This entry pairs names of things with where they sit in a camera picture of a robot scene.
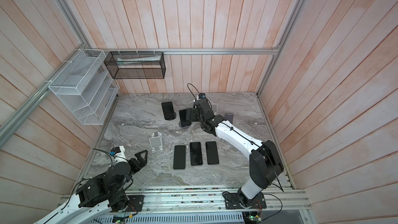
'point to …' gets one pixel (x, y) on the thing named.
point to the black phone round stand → (183, 114)
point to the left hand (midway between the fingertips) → (143, 158)
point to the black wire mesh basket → (136, 65)
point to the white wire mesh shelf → (88, 86)
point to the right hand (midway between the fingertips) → (193, 110)
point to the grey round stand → (185, 127)
